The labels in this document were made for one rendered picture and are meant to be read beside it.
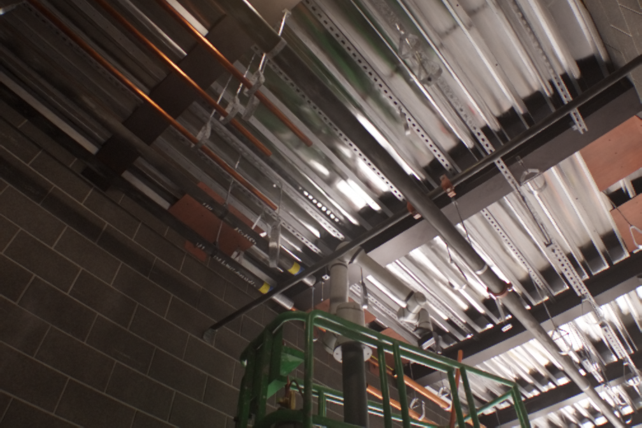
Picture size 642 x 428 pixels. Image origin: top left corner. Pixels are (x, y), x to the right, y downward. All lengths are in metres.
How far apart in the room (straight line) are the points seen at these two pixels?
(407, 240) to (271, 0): 1.86
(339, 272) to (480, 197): 1.08
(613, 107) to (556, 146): 0.42
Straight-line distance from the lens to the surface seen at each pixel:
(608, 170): 3.64
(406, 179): 2.03
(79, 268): 2.78
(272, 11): 2.33
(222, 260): 2.82
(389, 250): 3.20
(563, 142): 3.02
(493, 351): 4.60
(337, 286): 2.71
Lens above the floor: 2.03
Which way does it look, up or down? 54 degrees up
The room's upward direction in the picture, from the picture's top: straight up
